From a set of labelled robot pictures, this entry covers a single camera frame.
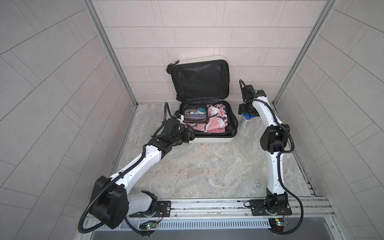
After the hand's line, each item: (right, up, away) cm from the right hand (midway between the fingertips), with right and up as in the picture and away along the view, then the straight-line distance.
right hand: (246, 112), depth 99 cm
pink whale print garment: (-20, -4, -3) cm, 21 cm away
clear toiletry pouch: (-34, -1, +2) cm, 34 cm away
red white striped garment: (-20, -12, -2) cm, 23 cm away
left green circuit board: (-54, -50, -34) cm, 81 cm away
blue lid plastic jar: (-1, -3, -8) cm, 8 cm away
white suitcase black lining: (-29, +18, +6) cm, 35 cm away
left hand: (-34, -10, -19) cm, 40 cm away
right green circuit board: (+5, -52, -31) cm, 61 cm away
